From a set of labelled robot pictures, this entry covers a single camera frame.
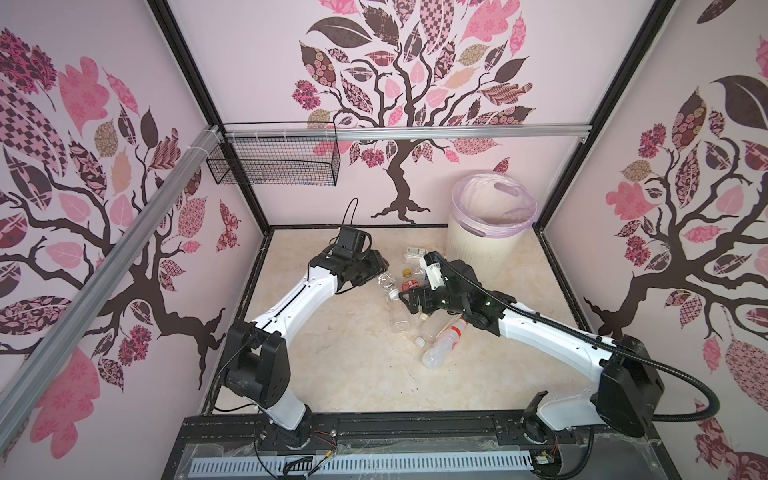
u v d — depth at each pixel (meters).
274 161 1.22
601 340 0.45
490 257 0.91
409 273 1.03
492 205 1.02
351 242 0.66
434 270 0.71
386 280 0.81
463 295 0.60
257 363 0.44
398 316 0.92
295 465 0.72
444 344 0.84
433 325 0.90
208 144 0.82
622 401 0.41
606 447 0.72
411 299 0.71
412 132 0.94
